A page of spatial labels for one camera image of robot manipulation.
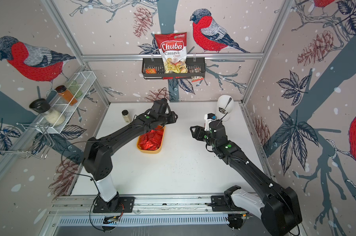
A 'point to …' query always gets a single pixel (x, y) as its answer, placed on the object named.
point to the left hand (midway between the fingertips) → (179, 114)
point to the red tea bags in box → (152, 140)
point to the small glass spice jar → (127, 117)
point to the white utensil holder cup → (222, 102)
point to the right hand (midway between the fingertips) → (193, 127)
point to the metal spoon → (223, 110)
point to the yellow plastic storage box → (152, 152)
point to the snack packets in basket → (193, 78)
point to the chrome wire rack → (44, 133)
